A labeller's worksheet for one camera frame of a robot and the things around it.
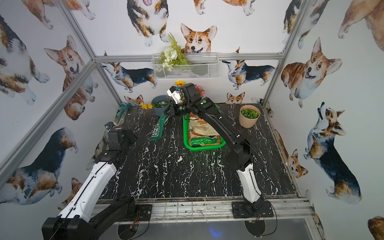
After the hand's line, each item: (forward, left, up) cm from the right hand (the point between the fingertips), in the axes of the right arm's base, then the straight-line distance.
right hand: (169, 105), depth 76 cm
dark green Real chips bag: (-10, +6, -7) cm, 14 cm away
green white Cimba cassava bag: (-6, -13, -25) cm, 29 cm away
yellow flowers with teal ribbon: (+31, +47, -31) cm, 65 cm away
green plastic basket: (-9, -7, -25) cm, 27 cm away
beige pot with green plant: (+13, -48, -23) cm, 54 cm away
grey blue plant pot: (+28, +15, -26) cm, 41 cm away
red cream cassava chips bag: (+3, -14, -24) cm, 28 cm away
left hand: (-7, +23, -11) cm, 26 cm away
